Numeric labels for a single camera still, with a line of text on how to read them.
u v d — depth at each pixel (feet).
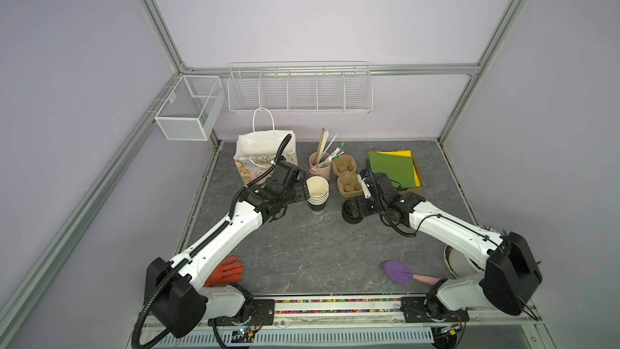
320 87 3.31
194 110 3.44
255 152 3.02
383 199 2.07
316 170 3.24
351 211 2.55
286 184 1.97
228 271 2.68
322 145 3.26
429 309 2.14
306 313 2.47
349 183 3.29
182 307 1.24
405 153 3.69
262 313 2.42
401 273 2.67
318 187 2.93
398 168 3.46
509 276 1.35
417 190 3.26
